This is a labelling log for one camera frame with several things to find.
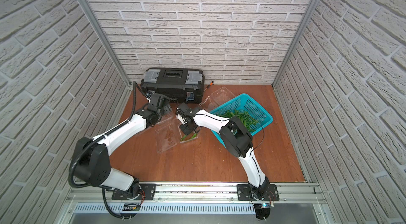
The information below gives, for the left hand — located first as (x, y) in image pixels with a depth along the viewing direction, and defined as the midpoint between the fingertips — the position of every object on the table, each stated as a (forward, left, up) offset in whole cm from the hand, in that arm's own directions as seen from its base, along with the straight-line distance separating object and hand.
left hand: (166, 104), depth 89 cm
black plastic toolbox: (+13, -9, +2) cm, 16 cm away
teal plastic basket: (+5, -51, -12) cm, 53 cm away
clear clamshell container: (-9, +2, -13) cm, 16 cm away
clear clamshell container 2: (+14, -31, -11) cm, 36 cm away
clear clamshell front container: (-17, +3, -18) cm, 25 cm away
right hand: (-9, -13, -13) cm, 20 cm away
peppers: (-13, -16, -13) cm, 25 cm away
